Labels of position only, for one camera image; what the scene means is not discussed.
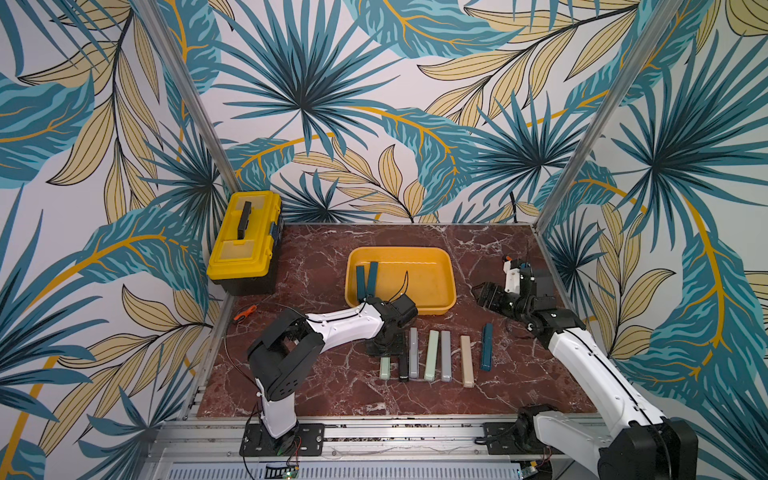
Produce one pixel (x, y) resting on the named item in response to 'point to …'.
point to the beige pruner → (467, 367)
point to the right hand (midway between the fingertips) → (484, 292)
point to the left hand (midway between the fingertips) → (389, 358)
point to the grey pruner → (414, 353)
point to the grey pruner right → (446, 368)
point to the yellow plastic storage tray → (427, 274)
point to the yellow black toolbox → (247, 243)
